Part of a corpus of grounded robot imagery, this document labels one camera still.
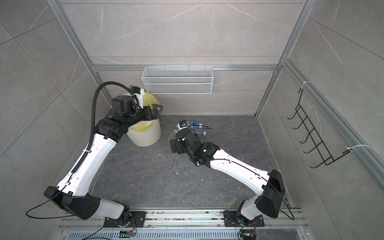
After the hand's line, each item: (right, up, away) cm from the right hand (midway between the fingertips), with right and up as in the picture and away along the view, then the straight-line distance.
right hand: (180, 138), depth 75 cm
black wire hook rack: (+63, +3, -7) cm, 63 cm away
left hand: (-12, +17, -6) cm, 22 cm away
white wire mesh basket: (-4, +38, +25) cm, 46 cm away
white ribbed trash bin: (-24, -2, +17) cm, 30 cm away
